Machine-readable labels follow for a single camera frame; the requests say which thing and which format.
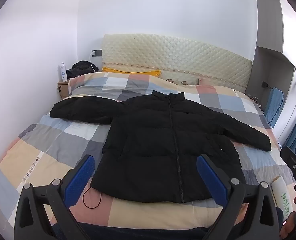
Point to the wooden nightstand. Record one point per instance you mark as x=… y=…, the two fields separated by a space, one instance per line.
x=63 y=90

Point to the grey wall socket with charger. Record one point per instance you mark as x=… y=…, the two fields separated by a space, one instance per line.
x=97 y=53

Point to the black wall socket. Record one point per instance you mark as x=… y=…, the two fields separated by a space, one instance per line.
x=264 y=84

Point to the floral cream pillow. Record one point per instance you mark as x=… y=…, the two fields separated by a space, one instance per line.
x=180 y=78

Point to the plaid patchwork quilt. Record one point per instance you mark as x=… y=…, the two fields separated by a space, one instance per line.
x=50 y=140

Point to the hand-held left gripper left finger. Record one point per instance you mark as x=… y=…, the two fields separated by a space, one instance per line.
x=80 y=180

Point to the cream quilted headboard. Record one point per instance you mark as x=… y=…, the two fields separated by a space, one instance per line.
x=175 y=55

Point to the white spray bottle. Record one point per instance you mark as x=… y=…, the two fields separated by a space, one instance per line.
x=63 y=72

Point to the yellow pillow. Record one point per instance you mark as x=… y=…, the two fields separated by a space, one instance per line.
x=128 y=70

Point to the black puffer jacket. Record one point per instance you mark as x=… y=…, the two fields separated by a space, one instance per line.
x=148 y=142

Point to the grey wardrobe unit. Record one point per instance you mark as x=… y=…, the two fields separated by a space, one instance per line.
x=270 y=30

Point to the white roll with green print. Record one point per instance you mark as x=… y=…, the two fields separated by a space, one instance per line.
x=281 y=195

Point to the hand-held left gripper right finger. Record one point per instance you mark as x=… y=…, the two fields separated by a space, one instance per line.
x=210 y=177

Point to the black cloth pile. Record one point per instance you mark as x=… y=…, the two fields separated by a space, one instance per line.
x=80 y=68

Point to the person's right hand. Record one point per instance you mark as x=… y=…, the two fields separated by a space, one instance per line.
x=287 y=226

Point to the blue cloth on shelf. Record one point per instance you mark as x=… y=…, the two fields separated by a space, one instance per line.
x=274 y=105

